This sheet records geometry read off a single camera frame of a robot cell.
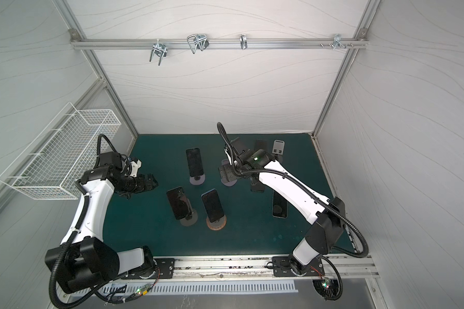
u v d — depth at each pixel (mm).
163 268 735
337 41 765
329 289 719
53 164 657
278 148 1037
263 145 1045
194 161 927
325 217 418
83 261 436
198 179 1003
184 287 703
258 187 973
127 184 650
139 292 675
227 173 677
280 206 924
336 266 745
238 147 574
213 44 786
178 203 747
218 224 840
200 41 764
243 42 779
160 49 793
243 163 556
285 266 714
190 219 854
